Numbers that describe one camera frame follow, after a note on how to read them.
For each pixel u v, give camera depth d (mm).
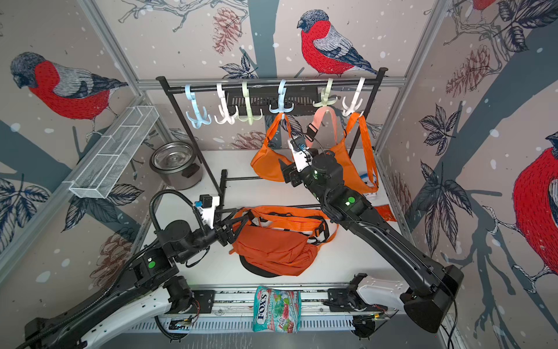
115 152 783
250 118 675
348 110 695
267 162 901
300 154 533
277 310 697
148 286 494
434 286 378
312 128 754
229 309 728
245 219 632
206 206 563
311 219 925
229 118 668
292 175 571
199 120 667
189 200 557
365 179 880
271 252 783
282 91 600
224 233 572
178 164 949
